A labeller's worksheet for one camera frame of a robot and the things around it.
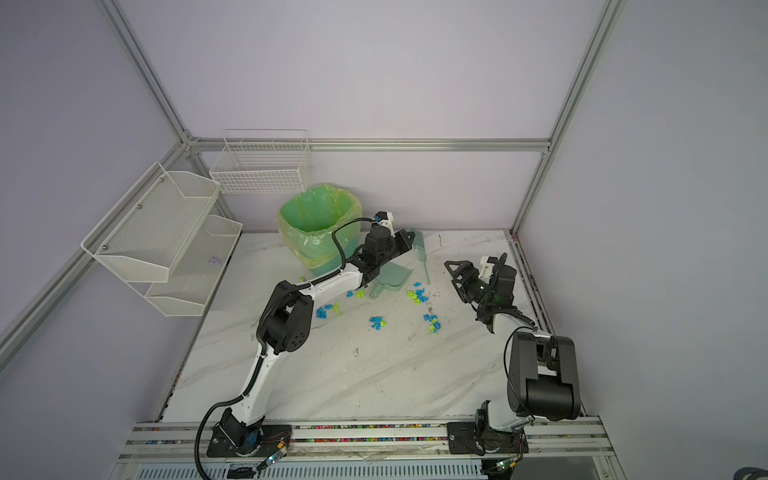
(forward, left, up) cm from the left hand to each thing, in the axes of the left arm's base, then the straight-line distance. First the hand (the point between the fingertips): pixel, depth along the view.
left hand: (416, 232), depth 94 cm
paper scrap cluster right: (-23, -6, -18) cm, 30 cm away
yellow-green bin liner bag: (+11, +38, -5) cm, 39 cm away
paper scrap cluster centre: (-22, +12, -18) cm, 31 cm away
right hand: (-13, -9, -3) cm, 16 cm away
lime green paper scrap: (-12, +19, -19) cm, 29 cm away
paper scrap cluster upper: (-12, -1, -19) cm, 22 cm away
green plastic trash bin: (+10, +38, -5) cm, 40 cm away
